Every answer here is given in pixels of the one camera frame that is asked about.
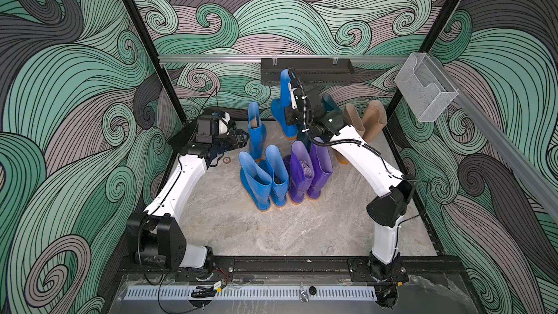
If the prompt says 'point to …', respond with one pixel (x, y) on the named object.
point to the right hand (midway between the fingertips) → (287, 106)
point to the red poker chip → (227, 160)
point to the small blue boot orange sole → (257, 133)
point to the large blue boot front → (280, 182)
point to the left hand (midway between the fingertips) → (241, 134)
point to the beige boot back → (357, 128)
